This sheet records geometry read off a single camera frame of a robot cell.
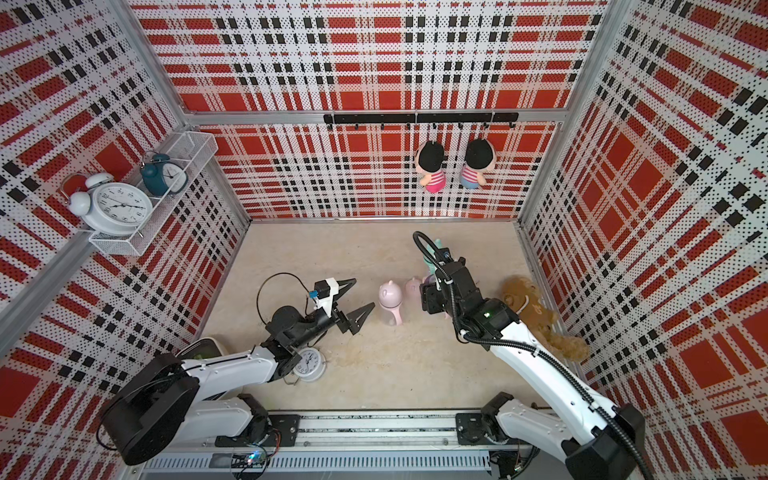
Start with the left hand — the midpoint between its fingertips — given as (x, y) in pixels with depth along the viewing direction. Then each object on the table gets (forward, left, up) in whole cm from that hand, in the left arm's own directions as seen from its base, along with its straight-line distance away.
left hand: (368, 290), depth 76 cm
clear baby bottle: (-2, -4, -11) cm, 12 cm away
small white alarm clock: (-14, +16, -17) cm, 27 cm away
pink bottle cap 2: (+10, -12, -17) cm, 23 cm away
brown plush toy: (+5, -46, -13) cm, 48 cm away
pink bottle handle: (-2, -8, -11) cm, 14 cm away
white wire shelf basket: (+46, +57, +13) cm, 74 cm away
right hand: (+1, -18, 0) cm, 18 cm away
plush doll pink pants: (+43, -18, +10) cm, 47 cm away
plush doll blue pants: (+42, -34, +11) cm, 55 cm away
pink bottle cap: (+1, -5, -5) cm, 7 cm away
